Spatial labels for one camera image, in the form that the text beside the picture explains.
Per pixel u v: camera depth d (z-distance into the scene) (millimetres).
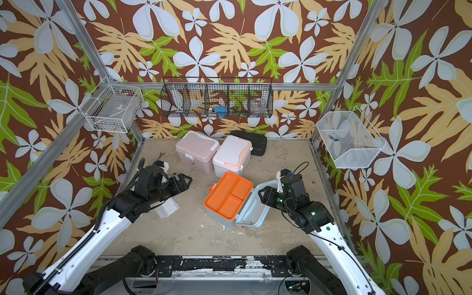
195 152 958
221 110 934
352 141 835
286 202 524
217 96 960
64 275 383
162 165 686
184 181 667
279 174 670
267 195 620
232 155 929
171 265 743
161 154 1124
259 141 1110
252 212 755
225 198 819
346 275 399
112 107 862
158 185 575
